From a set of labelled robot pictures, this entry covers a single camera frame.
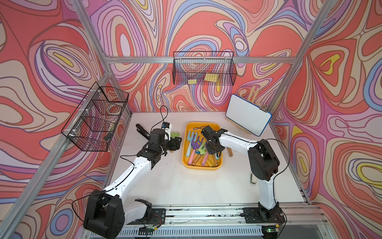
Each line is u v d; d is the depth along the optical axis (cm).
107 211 40
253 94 90
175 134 105
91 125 74
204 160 89
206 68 97
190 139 101
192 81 82
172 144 72
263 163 51
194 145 99
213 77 90
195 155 95
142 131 105
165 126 72
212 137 72
